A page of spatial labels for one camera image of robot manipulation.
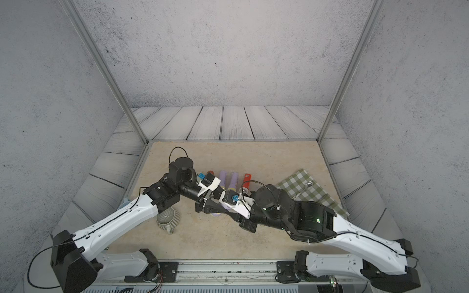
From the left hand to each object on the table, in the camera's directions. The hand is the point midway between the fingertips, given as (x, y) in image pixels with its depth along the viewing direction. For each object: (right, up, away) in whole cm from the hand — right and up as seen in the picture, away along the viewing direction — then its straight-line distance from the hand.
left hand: (229, 208), depth 59 cm
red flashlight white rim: (+7, +1, +38) cm, 39 cm away
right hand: (+1, +1, -3) cm, 3 cm away
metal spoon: (+39, +2, +38) cm, 54 cm away
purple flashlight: (-1, +1, -2) cm, 2 cm away
